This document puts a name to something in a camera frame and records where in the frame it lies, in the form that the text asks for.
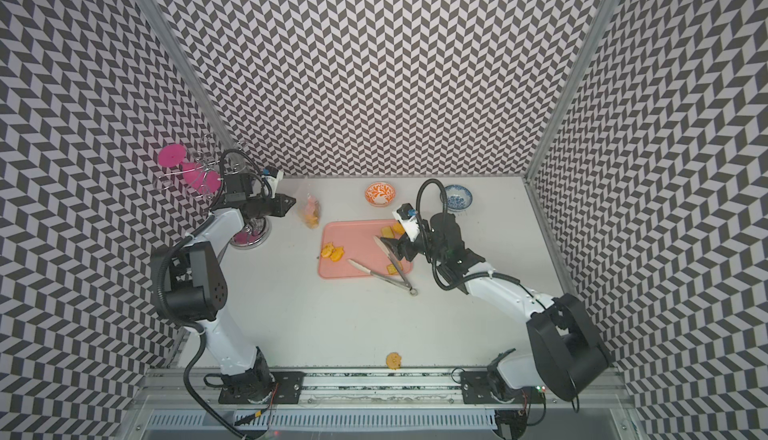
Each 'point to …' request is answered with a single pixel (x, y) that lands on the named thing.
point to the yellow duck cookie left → (327, 250)
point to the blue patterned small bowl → (458, 197)
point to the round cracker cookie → (394, 361)
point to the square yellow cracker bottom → (391, 270)
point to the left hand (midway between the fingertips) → (293, 200)
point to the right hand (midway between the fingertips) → (394, 232)
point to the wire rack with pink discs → (198, 170)
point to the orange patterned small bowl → (380, 194)
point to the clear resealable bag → (310, 212)
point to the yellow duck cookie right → (337, 254)
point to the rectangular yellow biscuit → (387, 232)
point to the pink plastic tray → (344, 240)
